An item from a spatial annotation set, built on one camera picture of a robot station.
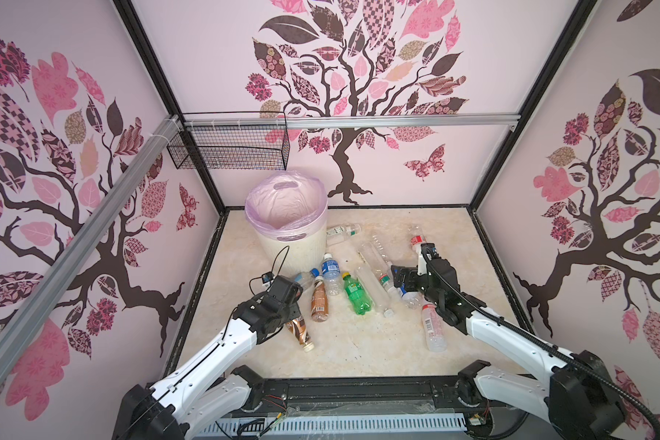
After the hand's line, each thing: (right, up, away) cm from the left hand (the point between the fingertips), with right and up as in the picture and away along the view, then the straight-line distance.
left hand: (290, 311), depth 81 cm
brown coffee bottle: (+3, -3, -4) cm, 6 cm away
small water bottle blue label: (+12, +10, +13) cm, 20 cm away
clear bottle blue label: (+2, +8, +14) cm, 16 cm away
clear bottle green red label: (+28, +13, +18) cm, 36 cm away
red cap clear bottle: (+44, -5, 0) cm, 44 cm away
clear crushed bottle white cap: (+30, +20, +21) cm, 41 cm away
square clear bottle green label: (+20, +25, +28) cm, 43 cm away
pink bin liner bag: (-5, +34, +18) cm, 39 cm away
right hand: (+36, +14, +3) cm, 38 cm away
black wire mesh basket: (-33, +63, +41) cm, 82 cm away
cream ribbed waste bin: (0, +15, +6) cm, 16 cm away
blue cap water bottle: (+39, +2, +8) cm, 40 cm away
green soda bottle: (+21, +4, +8) cm, 23 cm away
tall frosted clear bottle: (+28, +4, +13) cm, 31 cm away
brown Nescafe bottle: (+8, +2, +6) cm, 10 cm away
